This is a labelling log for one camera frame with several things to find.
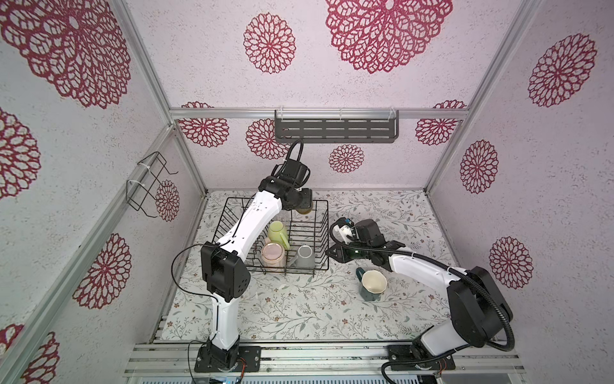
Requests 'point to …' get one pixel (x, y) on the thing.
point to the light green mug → (277, 234)
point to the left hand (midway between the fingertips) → (301, 204)
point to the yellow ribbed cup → (305, 210)
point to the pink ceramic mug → (273, 256)
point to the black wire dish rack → (297, 244)
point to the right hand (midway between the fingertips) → (327, 248)
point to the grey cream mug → (305, 258)
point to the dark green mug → (373, 283)
